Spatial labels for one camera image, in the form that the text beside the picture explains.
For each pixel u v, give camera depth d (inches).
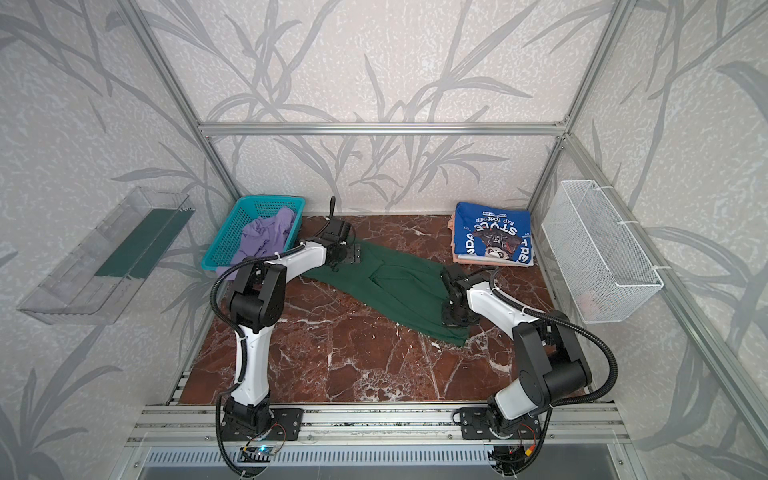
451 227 44.9
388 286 40.0
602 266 24.4
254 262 23.1
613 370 16.4
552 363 17.3
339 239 33.3
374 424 29.7
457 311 29.1
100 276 25.4
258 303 22.6
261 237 44.2
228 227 41.5
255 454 28.4
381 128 37.1
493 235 41.6
